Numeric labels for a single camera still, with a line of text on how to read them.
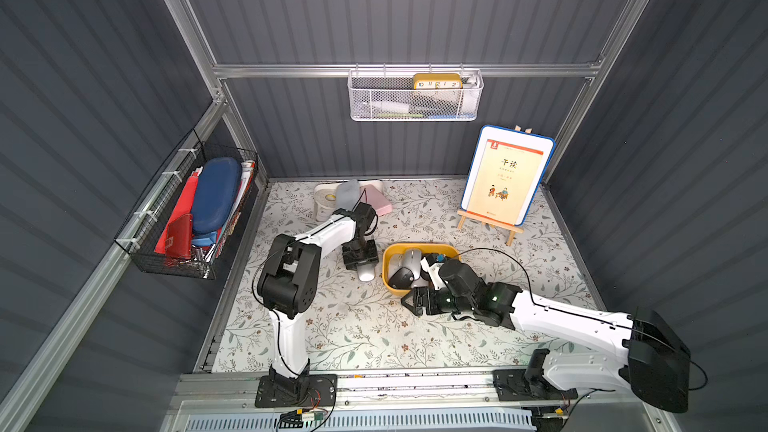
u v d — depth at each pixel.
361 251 0.83
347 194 1.09
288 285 0.53
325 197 1.12
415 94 0.90
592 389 0.72
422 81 0.87
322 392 0.73
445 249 0.96
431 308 0.68
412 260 0.91
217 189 0.75
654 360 0.40
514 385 0.74
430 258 0.73
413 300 0.71
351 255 0.82
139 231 0.61
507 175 0.89
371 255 0.87
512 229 0.96
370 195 1.12
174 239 0.65
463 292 0.61
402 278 0.88
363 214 0.82
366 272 0.94
